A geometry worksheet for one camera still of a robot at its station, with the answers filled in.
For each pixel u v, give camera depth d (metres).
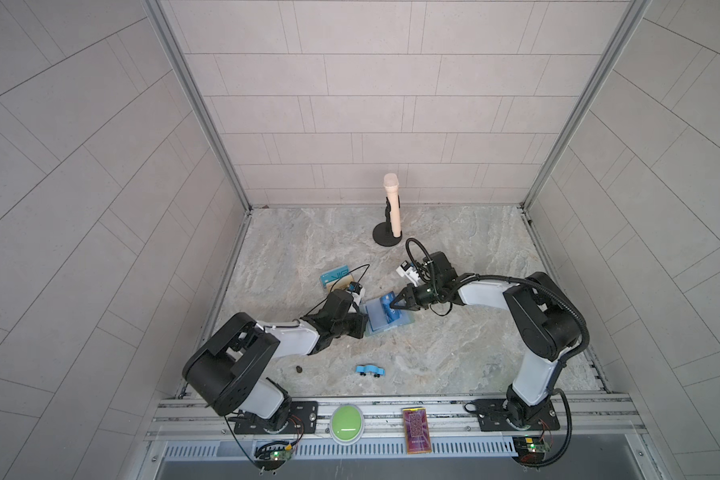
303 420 0.71
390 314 0.84
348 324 0.75
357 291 0.79
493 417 0.71
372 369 0.76
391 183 0.87
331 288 0.89
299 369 0.78
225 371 0.43
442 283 0.74
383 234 1.08
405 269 0.85
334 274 0.89
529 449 0.68
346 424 0.68
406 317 0.86
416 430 0.68
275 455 0.65
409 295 0.79
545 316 0.49
